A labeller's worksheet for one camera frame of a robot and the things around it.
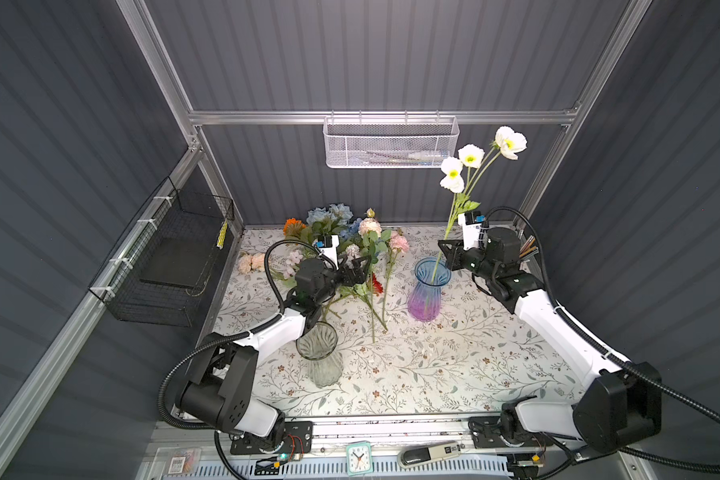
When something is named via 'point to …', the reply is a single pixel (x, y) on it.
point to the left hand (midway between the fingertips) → (360, 256)
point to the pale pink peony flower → (247, 263)
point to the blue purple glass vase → (430, 274)
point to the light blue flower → (337, 212)
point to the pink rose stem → (398, 242)
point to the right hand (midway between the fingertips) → (444, 243)
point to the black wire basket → (158, 272)
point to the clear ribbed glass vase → (319, 346)
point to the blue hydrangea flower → (352, 229)
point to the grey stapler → (410, 456)
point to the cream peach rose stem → (370, 229)
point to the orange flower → (292, 227)
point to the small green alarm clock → (359, 457)
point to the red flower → (377, 286)
